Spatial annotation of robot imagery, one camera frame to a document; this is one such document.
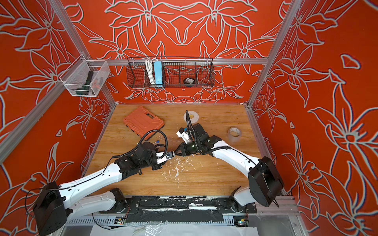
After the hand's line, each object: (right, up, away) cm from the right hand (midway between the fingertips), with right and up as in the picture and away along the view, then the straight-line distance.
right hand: (172, 154), depth 74 cm
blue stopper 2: (-4, +6, -9) cm, 11 cm away
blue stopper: (-12, +3, +22) cm, 26 cm away
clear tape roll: (+41, +7, +26) cm, 49 cm away
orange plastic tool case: (-24, +16, +27) cm, 40 cm away
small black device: (+8, +43, +21) cm, 49 cm away
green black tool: (-50, +35, +6) cm, 61 cm away
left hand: (-3, -1, +5) cm, 6 cm away
